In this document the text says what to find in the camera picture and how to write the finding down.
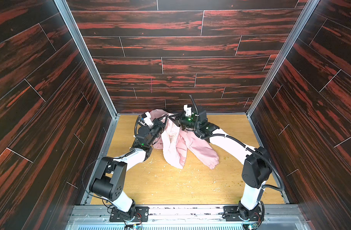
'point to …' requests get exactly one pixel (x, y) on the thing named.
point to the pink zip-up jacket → (176, 143)
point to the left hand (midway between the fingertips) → (169, 115)
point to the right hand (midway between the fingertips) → (168, 115)
